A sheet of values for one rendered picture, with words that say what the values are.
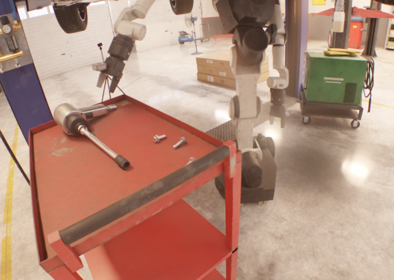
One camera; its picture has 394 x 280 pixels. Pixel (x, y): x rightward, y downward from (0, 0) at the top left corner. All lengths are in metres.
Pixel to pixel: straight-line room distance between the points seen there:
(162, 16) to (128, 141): 11.51
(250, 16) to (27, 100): 1.25
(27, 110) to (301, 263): 1.74
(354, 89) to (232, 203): 2.18
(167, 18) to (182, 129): 11.63
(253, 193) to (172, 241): 0.77
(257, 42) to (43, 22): 9.81
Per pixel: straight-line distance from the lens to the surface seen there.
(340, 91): 2.57
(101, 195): 0.51
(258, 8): 1.17
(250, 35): 1.03
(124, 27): 0.92
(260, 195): 1.48
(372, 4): 7.92
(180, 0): 3.45
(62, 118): 0.81
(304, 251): 1.41
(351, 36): 9.45
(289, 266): 1.35
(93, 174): 0.58
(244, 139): 1.51
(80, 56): 10.53
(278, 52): 1.33
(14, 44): 1.33
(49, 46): 10.37
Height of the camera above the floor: 1.16
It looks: 30 degrees down
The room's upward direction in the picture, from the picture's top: 7 degrees counter-clockwise
